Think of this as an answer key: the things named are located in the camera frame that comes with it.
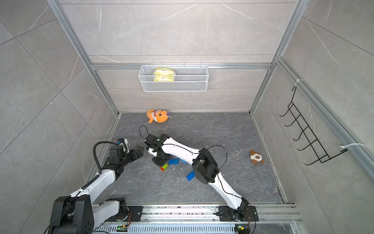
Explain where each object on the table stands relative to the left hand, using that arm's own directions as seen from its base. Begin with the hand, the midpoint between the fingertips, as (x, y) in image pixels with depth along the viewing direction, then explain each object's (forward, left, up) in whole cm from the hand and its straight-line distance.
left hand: (138, 148), depth 89 cm
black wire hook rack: (-8, -89, +23) cm, 92 cm away
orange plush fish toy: (+28, -11, -1) cm, 30 cm away
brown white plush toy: (-6, -75, -5) cm, 75 cm away
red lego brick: (-11, -15, -7) cm, 20 cm away
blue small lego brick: (-7, -22, -6) cm, 24 cm away
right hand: (-8, -15, -5) cm, 18 cm away
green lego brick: (-11, -18, -4) cm, 21 cm away
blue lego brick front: (-16, -33, -8) cm, 37 cm away
